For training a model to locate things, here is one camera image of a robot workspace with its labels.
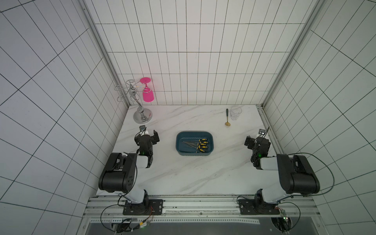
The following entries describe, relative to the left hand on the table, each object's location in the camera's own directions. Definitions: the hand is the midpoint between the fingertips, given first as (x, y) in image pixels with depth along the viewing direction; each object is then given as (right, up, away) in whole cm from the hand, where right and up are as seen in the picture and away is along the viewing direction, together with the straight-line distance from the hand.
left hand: (147, 133), depth 95 cm
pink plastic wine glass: (-3, +27, +13) cm, 30 cm away
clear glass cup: (+64, +16, +15) cm, 67 cm away
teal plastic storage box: (+25, -10, -2) cm, 27 cm away
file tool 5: (+31, -9, 0) cm, 32 cm away
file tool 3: (+34, -7, +1) cm, 35 cm away
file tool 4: (+35, -8, -1) cm, 36 cm away
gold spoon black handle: (+57, +6, +12) cm, 58 cm away
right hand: (+70, -1, -1) cm, 70 cm away
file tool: (+36, -5, +3) cm, 36 cm away
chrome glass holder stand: (-9, +12, +17) cm, 23 cm away
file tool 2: (+36, -6, +2) cm, 36 cm away
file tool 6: (+33, -9, -2) cm, 34 cm away
